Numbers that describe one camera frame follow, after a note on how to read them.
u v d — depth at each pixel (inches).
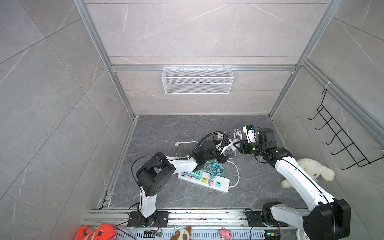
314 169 27.7
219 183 32.6
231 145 30.1
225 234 26.5
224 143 27.5
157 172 20.3
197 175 32.1
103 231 25.0
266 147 23.7
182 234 26.5
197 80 39.6
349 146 24.7
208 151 27.0
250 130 28.1
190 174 32.6
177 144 39.7
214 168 35.5
